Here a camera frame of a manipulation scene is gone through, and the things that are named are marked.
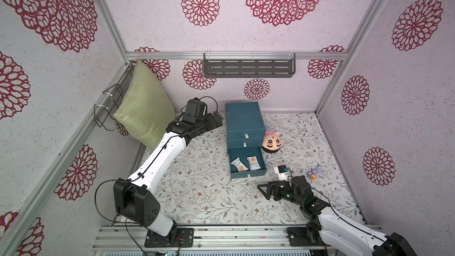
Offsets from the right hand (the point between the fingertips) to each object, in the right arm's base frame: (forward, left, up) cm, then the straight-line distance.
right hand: (262, 184), depth 82 cm
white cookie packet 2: (+13, +3, -4) cm, 14 cm away
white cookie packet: (+11, +10, -4) cm, 15 cm away
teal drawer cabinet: (+19, +8, +12) cm, 24 cm away
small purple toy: (+8, -26, -4) cm, 28 cm away
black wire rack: (+25, +69, +29) cm, 79 cm away
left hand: (+20, +22, +21) cm, 37 cm away
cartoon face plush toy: (+23, -7, +1) cm, 24 cm away
